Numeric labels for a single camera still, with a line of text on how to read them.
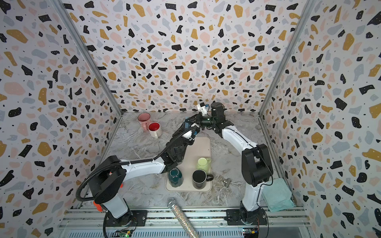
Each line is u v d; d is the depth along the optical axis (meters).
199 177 0.78
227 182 0.85
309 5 0.71
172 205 0.75
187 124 0.80
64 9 0.70
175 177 0.76
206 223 0.73
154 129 1.06
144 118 1.07
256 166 0.50
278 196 0.82
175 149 0.62
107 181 0.45
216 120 0.71
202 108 0.81
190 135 0.68
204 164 0.84
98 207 0.76
